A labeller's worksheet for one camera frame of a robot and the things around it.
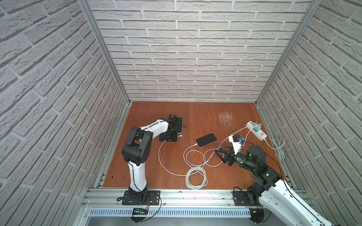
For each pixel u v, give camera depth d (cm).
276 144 96
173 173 82
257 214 69
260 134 97
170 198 76
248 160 60
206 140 94
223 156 67
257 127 95
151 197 74
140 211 71
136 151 51
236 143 64
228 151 65
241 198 74
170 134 83
